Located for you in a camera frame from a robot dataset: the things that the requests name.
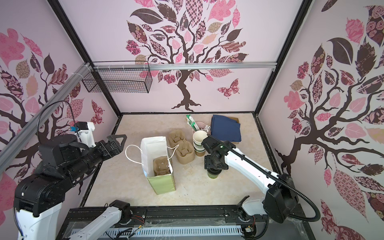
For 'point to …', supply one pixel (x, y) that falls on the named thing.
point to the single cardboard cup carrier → (161, 166)
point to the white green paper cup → (212, 176)
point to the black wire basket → (119, 76)
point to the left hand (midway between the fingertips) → (118, 144)
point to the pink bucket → (200, 125)
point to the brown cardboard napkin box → (234, 118)
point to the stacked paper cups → (198, 136)
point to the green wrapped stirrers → (191, 121)
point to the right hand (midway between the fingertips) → (212, 164)
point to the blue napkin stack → (225, 129)
